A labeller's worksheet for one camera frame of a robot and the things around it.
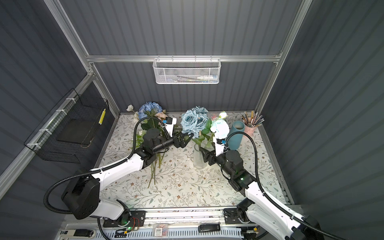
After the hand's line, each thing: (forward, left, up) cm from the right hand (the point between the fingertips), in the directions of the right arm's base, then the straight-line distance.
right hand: (209, 145), depth 75 cm
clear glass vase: (0, +5, -16) cm, 17 cm away
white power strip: (-36, +60, -18) cm, 73 cm away
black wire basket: (+2, +68, +7) cm, 68 cm away
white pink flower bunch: (+27, +42, -16) cm, 52 cm away
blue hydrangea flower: (+35, +40, -8) cm, 54 cm away
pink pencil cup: (+21, -29, -14) cm, 38 cm away
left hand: (+3, +9, +5) cm, 11 cm away
